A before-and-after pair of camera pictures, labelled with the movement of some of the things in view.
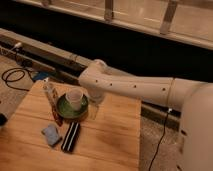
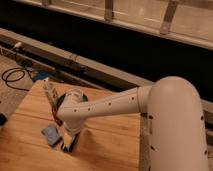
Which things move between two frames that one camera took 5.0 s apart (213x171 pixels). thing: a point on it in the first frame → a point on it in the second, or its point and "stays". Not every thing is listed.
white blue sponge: (51, 133) stays
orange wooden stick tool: (52, 95) stays
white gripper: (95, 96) → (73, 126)
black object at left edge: (3, 120) stays
